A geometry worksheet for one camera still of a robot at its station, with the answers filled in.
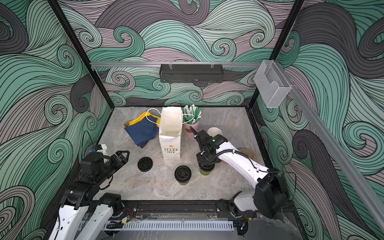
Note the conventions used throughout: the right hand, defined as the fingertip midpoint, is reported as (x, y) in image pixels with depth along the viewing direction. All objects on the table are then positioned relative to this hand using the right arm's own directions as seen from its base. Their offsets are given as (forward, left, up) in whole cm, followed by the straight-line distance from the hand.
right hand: (206, 162), depth 80 cm
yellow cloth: (+39, +45, -6) cm, 60 cm away
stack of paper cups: (+16, -5, +6) cm, 18 cm away
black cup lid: (+1, +36, -6) cm, 36 cm away
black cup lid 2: (-7, +13, +2) cm, 15 cm away
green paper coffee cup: (-11, +12, +1) cm, 16 cm away
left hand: (-1, +40, +11) cm, 42 cm away
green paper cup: (-5, 0, 0) cm, 5 cm away
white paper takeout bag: (+20, +22, -1) cm, 30 cm away
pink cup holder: (+21, +10, -2) cm, 23 cm away
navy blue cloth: (+22, +40, -3) cm, 46 cm away
